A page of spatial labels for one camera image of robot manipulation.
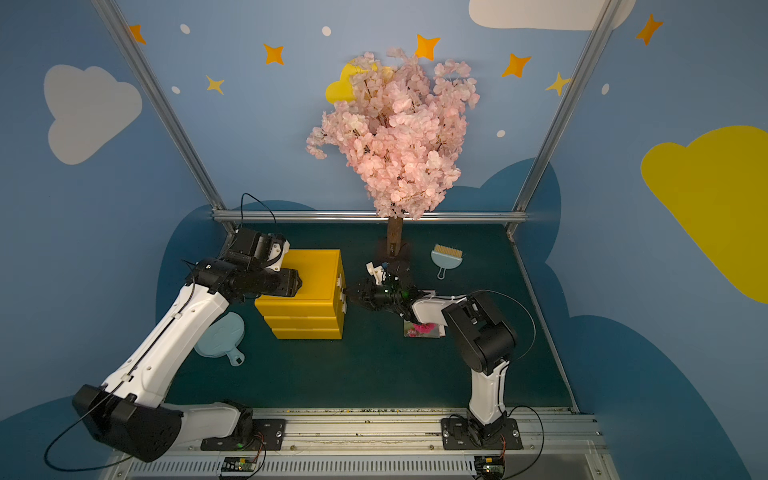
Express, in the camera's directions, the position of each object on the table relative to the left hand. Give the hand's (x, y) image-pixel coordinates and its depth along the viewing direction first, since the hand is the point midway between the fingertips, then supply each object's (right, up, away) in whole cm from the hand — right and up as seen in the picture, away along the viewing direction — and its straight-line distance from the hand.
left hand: (290, 278), depth 77 cm
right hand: (+14, -5, +10) cm, 18 cm away
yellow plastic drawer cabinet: (+7, -8, 0) cm, 11 cm away
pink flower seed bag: (+37, -18, +16) cm, 44 cm away
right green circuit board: (+51, -47, -4) cm, 70 cm away
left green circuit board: (-11, -45, -6) cm, 47 cm away
